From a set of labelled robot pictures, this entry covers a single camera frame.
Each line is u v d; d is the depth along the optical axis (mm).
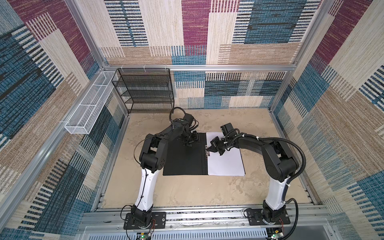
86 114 936
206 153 964
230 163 925
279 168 508
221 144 838
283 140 503
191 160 959
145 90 1095
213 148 858
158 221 736
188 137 871
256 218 728
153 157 584
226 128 800
